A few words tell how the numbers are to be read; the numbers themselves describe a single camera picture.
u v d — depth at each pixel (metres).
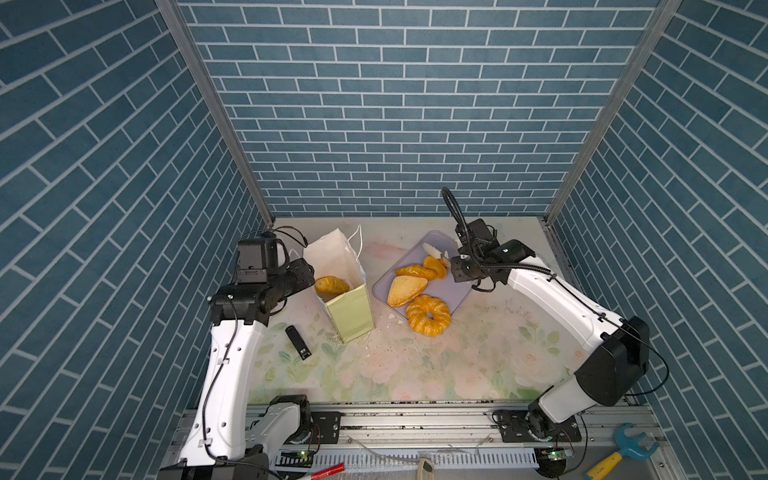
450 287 0.96
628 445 0.70
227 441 0.37
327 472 0.68
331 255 0.88
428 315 0.92
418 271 0.96
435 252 0.89
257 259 0.50
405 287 0.96
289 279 0.63
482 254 0.61
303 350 0.84
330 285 0.93
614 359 0.42
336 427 0.73
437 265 1.00
